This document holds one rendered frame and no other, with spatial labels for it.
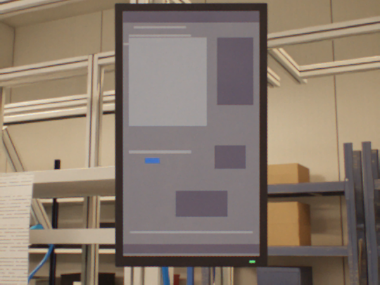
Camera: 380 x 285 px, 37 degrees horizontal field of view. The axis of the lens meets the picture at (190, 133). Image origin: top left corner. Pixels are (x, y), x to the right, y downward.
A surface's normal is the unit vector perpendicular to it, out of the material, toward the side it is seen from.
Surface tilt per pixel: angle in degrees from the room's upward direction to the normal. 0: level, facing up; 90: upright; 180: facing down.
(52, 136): 90
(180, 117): 101
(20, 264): 92
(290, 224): 90
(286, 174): 90
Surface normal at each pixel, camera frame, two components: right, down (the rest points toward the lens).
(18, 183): -0.43, -0.22
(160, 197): 0.00, 0.00
